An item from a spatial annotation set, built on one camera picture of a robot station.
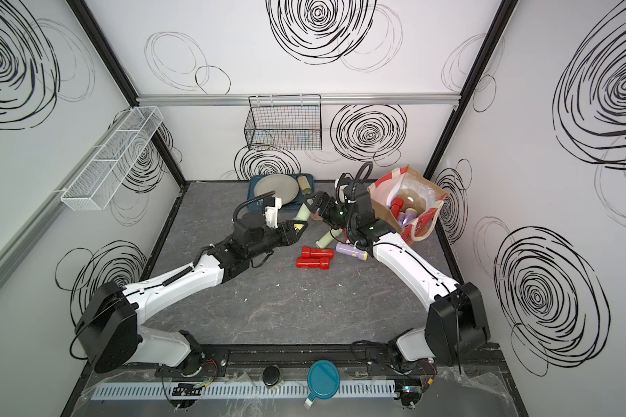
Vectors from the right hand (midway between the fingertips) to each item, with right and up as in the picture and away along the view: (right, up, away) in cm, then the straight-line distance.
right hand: (308, 206), depth 76 cm
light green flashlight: (-1, -2, +1) cm, 3 cm away
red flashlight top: (-1, -17, +17) cm, 24 cm away
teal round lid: (+4, -44, -12) cm, 46 cm away
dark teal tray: (-28, +9, +42) cm, 51 cm away
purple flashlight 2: (+15, -16, +19) cm, 29 cm away
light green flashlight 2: (+7, -12, +23) cm, 27 cm away
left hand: (-1, -6, 0) cm, 6 cm away
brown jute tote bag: (+38, +1, +27) cm, 47 cm away
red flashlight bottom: (+35, +1, +29) cm, 45 cm away
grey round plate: (-12, +9, +42) cm, 44 cm away
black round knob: (-9, -42, -13) cm, 45 cm away
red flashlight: (+5, -20, +15) cm, 26 cm away
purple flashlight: (+39, -3, +23) cm, 45 cm away
